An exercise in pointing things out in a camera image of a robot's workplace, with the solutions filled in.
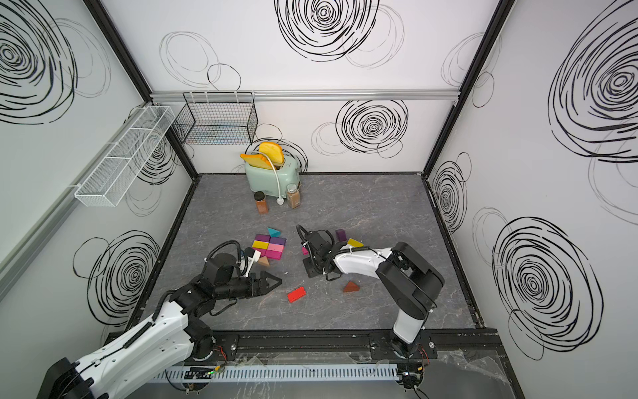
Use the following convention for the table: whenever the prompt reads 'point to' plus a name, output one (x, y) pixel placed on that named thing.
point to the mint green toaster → (262, 179)
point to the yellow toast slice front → (257, 160)
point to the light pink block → (276, 247)
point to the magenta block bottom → (304, 251)
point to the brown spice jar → (261, 199)
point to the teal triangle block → (274, 233)
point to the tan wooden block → (263, 261)
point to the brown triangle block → (350, 287)
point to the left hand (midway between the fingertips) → (274, 284)
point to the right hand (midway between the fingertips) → (312, 264)
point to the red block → (296, 293)
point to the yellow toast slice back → (273, 151)
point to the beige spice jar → (293, 196)
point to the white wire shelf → (110, 180)
